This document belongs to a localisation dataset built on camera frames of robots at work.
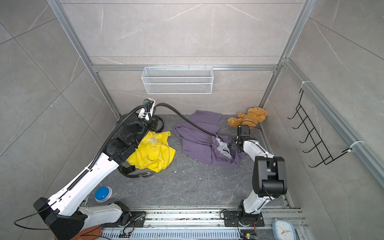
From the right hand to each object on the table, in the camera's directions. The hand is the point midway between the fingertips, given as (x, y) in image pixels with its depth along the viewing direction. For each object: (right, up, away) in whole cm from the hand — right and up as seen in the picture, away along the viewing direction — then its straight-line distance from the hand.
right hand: (241, 143), depth 95 cm
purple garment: (-28, -1, +3) cm, 28 cm away
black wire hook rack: (+24, +3, -32) cm, 40 cm away
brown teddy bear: (+13, +19, +13) cm, 27 cm away
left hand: (-49, +20, -30) cm, 61 cm away
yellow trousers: (-56, -5, -3) cm, 56 cm away
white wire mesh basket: (-42, +43, +5) cm, 60 cm away
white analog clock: (+12, -38, -27) cm, 48 cm away
